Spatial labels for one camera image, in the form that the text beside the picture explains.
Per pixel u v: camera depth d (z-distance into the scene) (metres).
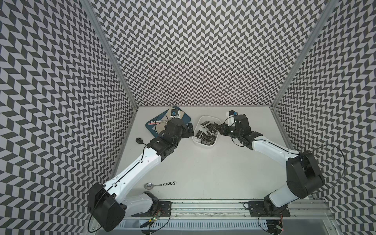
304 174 0.45
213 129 0.88
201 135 0.96
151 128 1.07
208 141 0.94
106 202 0.37
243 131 0.68
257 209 0.73
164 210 0.73
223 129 0.76
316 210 0.76
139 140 0.99
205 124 1.02
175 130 0.54
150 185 0.78
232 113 0.79
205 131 1.02
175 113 0.65
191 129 0.70
